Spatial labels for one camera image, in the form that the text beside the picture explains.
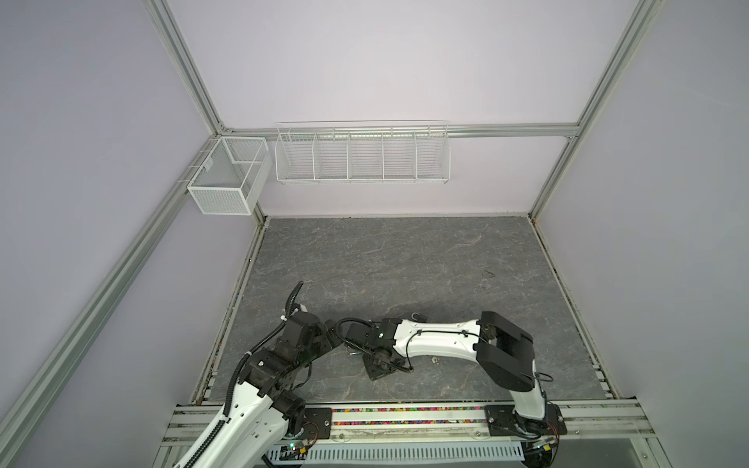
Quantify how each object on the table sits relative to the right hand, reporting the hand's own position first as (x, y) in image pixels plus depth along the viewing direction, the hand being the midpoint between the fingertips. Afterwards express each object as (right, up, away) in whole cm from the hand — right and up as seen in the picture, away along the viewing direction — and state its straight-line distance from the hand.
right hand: (378, 373), depth 82 cm
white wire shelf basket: (-6, +69, +17) cm, 71 cm away
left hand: (-13, +11, -4) cm, 18 cm away
